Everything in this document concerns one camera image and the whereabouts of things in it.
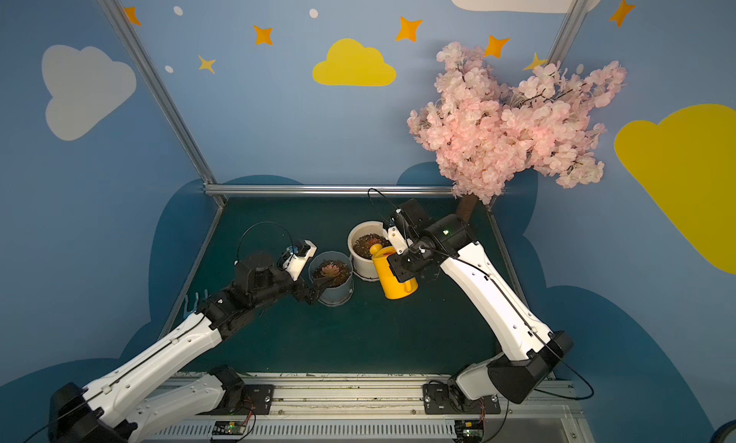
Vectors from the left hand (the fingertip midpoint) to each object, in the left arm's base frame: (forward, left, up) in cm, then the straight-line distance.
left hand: (321, 262), depth 74 cm
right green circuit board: (-34, -40, -25) cm, 58 cm away
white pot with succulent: (+20, -9, -15) cm, 27 cm away
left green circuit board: (-35, +22, -25) cm, 48 cm away
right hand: (-2, -22, +2) cm, 22 cm away
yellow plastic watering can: (-5, -19, -3) cm, 20 cm away
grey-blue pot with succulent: (+8, -2, -15) cm, 18 cm away
